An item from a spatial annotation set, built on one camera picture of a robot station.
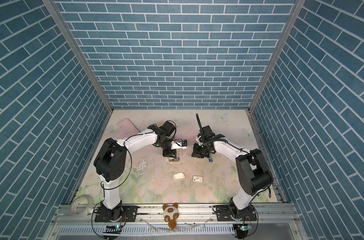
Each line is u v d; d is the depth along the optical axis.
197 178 0.85
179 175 0.87
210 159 0.91
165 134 0.72
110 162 0.50
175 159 0.91
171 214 0.71
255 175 0.46
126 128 1.07
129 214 0.74
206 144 0.68
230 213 0.66
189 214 0.75
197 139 0.88
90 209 0.75
